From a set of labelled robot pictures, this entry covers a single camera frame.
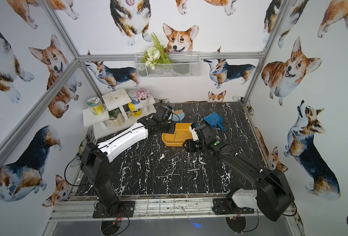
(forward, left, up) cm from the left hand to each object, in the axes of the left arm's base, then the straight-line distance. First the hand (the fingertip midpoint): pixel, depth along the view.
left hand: (173, 122), depth 87 cm
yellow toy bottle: (+19, +29, -13) cm, 37 cm away
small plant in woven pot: (+12, +40, -11) cm, 43 cm away
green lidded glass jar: (+11, +47, +4) cm, 49 cm away
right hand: (-10, -10, -2) cm, 14 cm away
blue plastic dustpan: (+17, -30, -19) cm, 40 cm away
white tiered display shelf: (+17, +36, -6) cm, 40 cm away
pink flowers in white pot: (+17, +19, +7) cm, 27 cm away
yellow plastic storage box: (+5, -5, -19) cm, 20 cm away
